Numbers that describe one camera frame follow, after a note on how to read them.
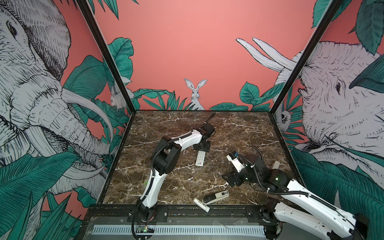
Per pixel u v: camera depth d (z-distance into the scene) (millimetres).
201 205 758
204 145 873
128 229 701
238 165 647
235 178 636
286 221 592
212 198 752
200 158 919
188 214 749
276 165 881
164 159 554
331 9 701
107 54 860
